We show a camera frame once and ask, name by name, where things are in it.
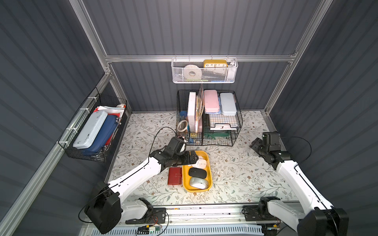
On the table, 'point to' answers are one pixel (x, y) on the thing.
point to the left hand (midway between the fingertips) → (192, 159)
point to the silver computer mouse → (199, 182)
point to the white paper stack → (222, 127)
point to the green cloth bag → (213, 135)
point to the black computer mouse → (198, 172)
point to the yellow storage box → (186, 177)
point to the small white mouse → (200, 163)
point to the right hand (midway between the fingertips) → (259, 148)
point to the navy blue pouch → (110, 123)
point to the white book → (191, 112)
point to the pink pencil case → (211, 101)
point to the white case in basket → (90, 130)
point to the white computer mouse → (200, 157)
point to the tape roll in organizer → (182, 126)
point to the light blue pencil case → (228, 104)
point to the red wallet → (174, 176)
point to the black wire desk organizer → (208, 117)
